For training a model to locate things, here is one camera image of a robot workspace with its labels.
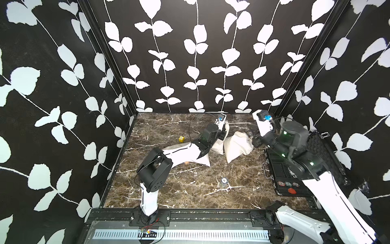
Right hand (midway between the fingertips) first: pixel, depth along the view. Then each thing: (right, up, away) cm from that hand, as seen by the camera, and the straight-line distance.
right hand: (248, 120), depth 62 cm
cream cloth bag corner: (-8, -15, +31) cm, 35 cm away
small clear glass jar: (-7, -33, +18) cm, 38 cm away
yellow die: (-33, -12, +44) cm, 56 cm away
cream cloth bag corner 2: (+3, -14, +29) cm, 32 cm away
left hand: (-7, +1, +24) cm, 25 cm away
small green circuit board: (-46, -53, +9) cm, 70 cm away
